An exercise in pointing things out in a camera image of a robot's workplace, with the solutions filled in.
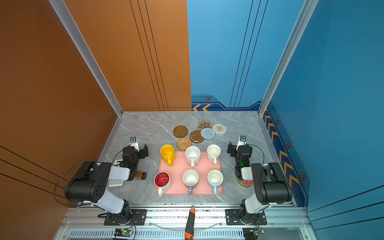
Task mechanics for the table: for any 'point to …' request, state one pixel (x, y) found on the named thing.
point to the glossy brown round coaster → (195, 137)
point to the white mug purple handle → (190, 178)
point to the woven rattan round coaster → (183, 143)
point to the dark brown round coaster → (180, 131)
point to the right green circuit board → (252, 233)
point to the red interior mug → (162, 181)
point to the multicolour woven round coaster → (219, 129)
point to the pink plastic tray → (179, 165)
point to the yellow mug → (167, 151)
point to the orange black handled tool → (190, 224)
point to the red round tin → (245, 183)
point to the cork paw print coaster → (203, 124)
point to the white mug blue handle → (215, 178)
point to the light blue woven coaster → (207, 133)
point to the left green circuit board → (123, 232)
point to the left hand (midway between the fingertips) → (137, 144)
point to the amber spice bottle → (140, 175)
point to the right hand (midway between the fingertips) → (237, 143)
